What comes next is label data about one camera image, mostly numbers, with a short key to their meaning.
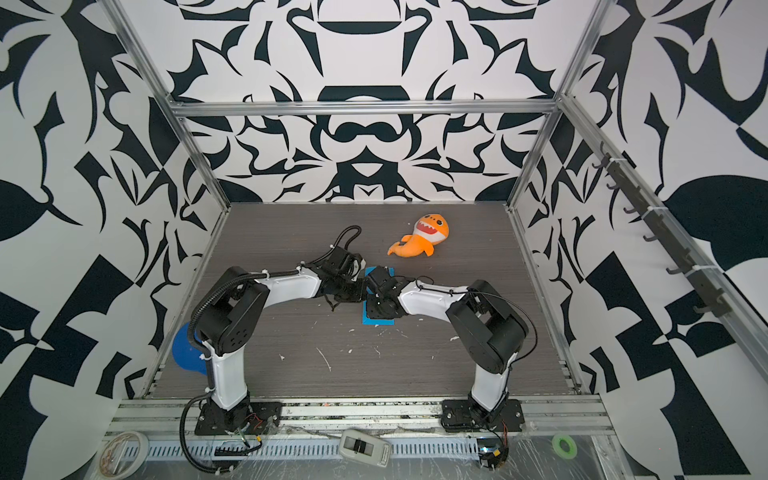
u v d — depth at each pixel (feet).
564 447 2.31
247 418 2.39
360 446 2.20
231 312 1.68
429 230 3.34
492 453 2.33
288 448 2.34
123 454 2.30
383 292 2.37
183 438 2.26
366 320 2.92
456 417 2.44
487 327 1.58
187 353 2.72
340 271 2.60
